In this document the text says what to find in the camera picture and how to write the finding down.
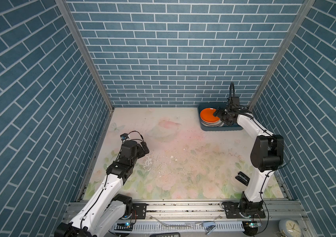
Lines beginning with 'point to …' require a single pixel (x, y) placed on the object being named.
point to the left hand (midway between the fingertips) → (140, 145)
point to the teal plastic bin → (205, 127)
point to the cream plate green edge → (218, 124)
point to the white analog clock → (290, 227)
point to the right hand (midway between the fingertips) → (216, 113)
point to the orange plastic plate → (207, 114)
